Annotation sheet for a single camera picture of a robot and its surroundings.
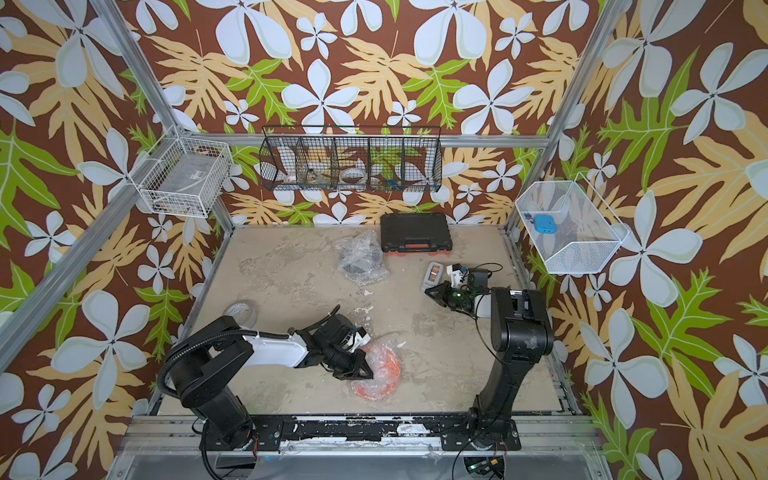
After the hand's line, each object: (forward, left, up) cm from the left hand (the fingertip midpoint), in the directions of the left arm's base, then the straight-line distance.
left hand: (375, 374), depth 83 cm
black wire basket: (+59, +1, +30) cm, 67 cm away
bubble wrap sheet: (+8, -5, +1) cm, 9 cm away
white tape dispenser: (+32, -19, +3) cm, 38 cm away
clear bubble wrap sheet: (+39, +6, +8) cm, 41 cm away
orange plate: (+2, -3, +1) cm, 3 cm away
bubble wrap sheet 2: (+32, +4, +3) cm, 32 cm away
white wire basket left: (+46, +57, +33) cm, 80 cm away
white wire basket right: (+27, -56, +29) cm, 69 cm away
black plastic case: (+53, -15, +1) cm, 55 cm away
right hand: (+27, -16, +2) cm, 31 cm away
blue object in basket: (+35, -49, +25) cm, 65 cm away
